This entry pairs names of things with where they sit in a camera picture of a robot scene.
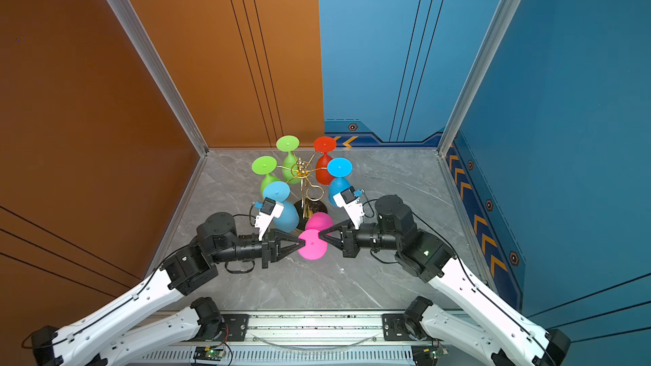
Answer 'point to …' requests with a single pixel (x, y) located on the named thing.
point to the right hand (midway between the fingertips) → (319, 238)
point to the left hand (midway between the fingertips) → (303, 244)
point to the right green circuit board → (427, 355)
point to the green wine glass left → (264, 165)
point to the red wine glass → (324, 144)
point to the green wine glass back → (289, 143)
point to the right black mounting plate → (394, 328)
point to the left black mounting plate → (236, 329)
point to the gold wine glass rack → (308, 203)
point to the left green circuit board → (208, 353)
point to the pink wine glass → (314, 247)
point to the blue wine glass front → (279, 191)
